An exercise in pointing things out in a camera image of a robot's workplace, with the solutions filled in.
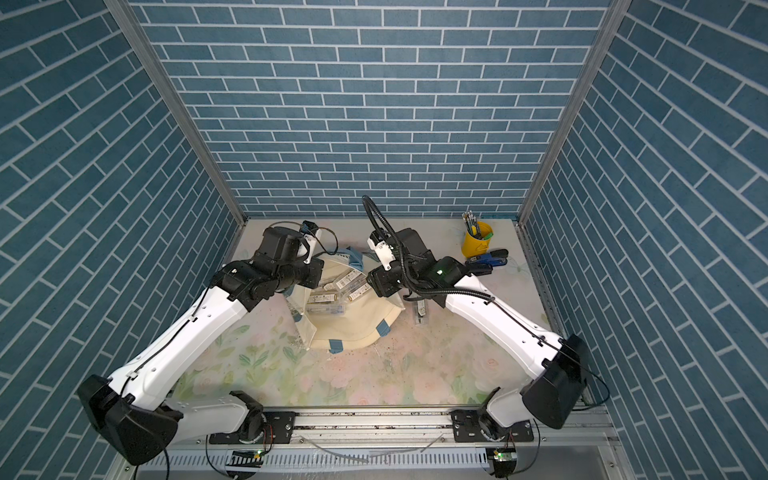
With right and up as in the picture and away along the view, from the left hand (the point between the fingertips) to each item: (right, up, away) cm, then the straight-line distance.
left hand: (329, 265), depth 76 cm
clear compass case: (-3, -12, +16) cm, 20 cm away
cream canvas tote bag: (+9, -17, +15) cm, 25 cm away
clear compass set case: (+25, -16, +18) cm, 35 cm away
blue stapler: (+52, +1, +28) cm, 59 cm away
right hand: (+13, -2, -1) cm, 14 cm away
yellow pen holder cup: (+44, +4, +27) cm, 51 cm away
